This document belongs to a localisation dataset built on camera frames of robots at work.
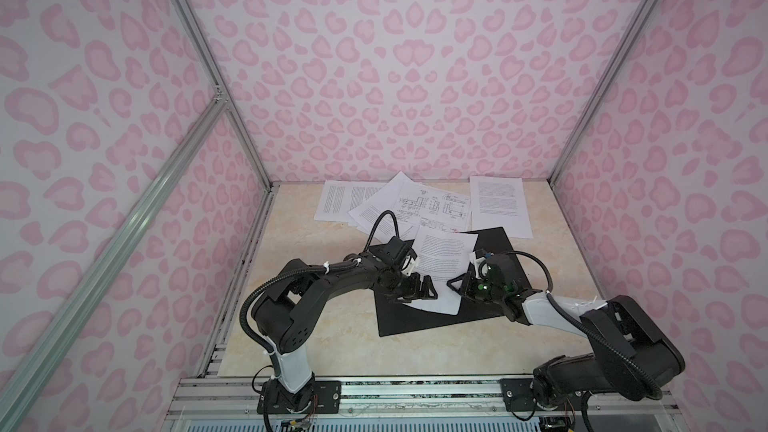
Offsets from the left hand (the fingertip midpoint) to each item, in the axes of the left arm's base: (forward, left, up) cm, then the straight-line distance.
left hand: (426, 295), depth 86 cm
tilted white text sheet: (+41, +12, -4) cm, 43 cm away
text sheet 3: (+39, -31, -5) cm, 50 cm away
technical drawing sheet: (+38, -1, -5) cm, 38 cm away
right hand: (+3, -7, +1) cm, 8 cm away
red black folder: (-5, +8, -4) cm, 10 cm away
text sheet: (+15, -7, -3) cm, 17 cm away
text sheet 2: (+43, +30, -6) cm, 53 cm away
